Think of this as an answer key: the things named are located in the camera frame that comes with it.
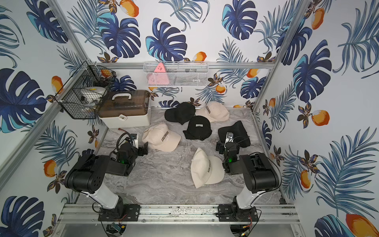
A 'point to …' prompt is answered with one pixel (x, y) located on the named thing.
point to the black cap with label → (199, 128)
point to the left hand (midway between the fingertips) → (139, 140)
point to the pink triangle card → (159, 76)
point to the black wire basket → (89, 74)
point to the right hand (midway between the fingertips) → (228, 141)
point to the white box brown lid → (125, 108)
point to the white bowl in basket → (93, 96)
